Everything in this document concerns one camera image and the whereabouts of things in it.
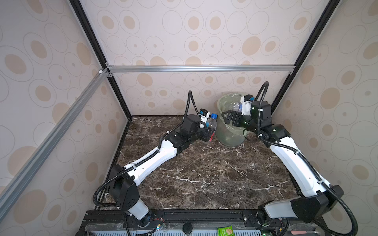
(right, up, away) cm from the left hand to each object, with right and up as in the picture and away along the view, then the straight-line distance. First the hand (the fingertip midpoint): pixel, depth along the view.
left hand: (215, 126), depth 73 cm
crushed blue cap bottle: (-2, +1, 0) cm, 2 cm away
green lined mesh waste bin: (+12, -5, +19) cm, 23 cm away
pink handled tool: (+38, -51, -3) cm, 63 cm away
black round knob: (-13, -44, -10) cm, 47 cm away
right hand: (+7, +6, -1) cm, 9 cm away
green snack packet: (+5, -49, -4) cm, 50 cm away
